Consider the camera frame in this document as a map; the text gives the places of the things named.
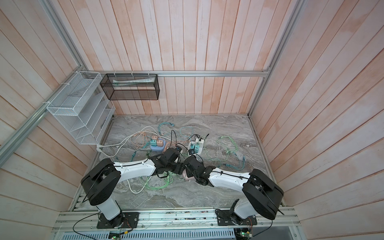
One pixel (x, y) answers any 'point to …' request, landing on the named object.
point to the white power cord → (112, 149)
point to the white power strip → (201, 143)
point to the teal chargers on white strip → (196, 147)
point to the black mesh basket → (131, 86)
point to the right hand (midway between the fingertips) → (190, 165)
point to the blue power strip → (159, 148)
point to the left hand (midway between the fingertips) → (179, 168)
